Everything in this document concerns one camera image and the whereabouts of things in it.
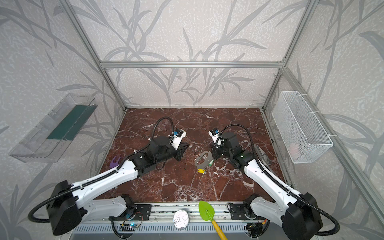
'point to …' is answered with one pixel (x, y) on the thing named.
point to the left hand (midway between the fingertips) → (190, 141)
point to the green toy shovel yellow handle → (208, 213)
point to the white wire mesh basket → (304, 138)
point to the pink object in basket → (294, 149)
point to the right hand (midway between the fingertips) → (211, 140)
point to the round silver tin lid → (181, 219)
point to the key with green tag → (211, 163)
